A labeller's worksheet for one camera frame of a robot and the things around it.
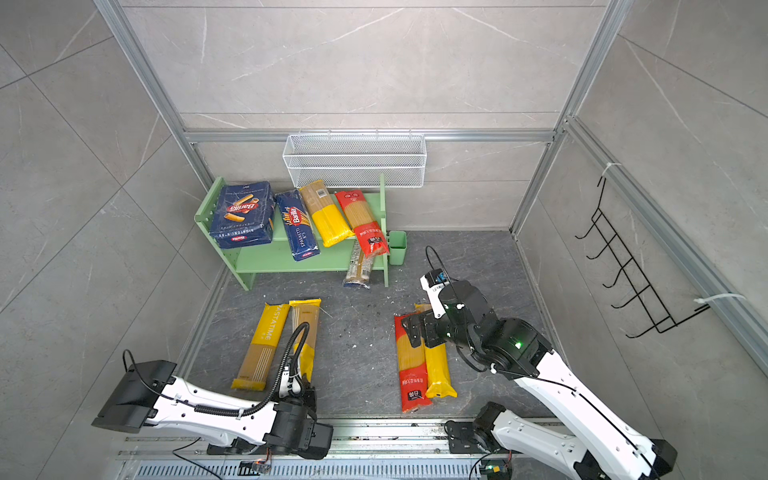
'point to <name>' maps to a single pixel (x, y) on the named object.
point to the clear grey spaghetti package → (360, 268)
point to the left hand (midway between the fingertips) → (313, 381)
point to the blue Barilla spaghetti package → (302, 232)
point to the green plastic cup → (397, 247)
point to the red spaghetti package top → (366, 228)
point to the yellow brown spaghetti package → (328, 221)
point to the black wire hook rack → (616, 248)
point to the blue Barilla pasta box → (243, 215)
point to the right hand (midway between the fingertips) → (423, 316)
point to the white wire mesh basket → (356, 160)
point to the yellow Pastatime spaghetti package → (257, 365)
